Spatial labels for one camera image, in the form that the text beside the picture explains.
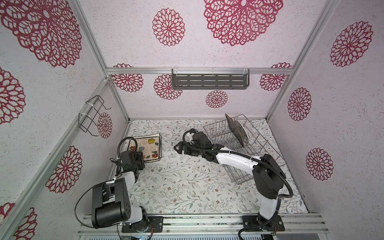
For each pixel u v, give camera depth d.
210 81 1.00
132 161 0.74
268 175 0.50
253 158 0.52
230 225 0.78
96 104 0.81
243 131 0.94
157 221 0.76
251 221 0.74
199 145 0.69
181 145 0.76
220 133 1.09
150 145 1.00
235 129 1.07
